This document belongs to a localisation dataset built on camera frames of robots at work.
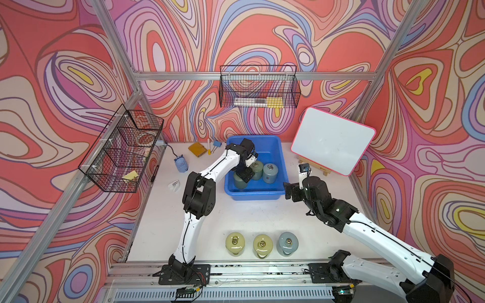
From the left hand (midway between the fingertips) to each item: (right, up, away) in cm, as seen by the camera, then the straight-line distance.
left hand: (243, 174), depth 97 cm
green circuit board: (-22, -44, -26) cm, 55 cm away
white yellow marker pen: (-22, +16, +19) cm, 33 cm away
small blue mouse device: (-34, +5, +4) cm, 35 cm away
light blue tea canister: (+14, +1, -2) cm, 14 cm away
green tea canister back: (+7, +3, -1) cm, 8 cm away
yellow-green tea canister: (+8, -26, -25) cm, 37 cm away
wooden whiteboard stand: (+33, +7, +9) cm, 35 cm away
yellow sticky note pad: (-28, +14, +18) cm, 36 cm away
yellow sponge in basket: (-44, +1, -25) cm, 50 cm away
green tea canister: (-2, -4, -6) cm, 7 cm away
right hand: (+22, -3, -19) cm, 30 cm away
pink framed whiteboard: (+47, +16, -4) cm, 50 cm away
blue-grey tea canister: (+17, -26, -24) cm, 39 cm away
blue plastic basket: (+16, +13, +16) cm, 26 cm away
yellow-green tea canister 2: (-3, -25, -24) cm, 35 cm away
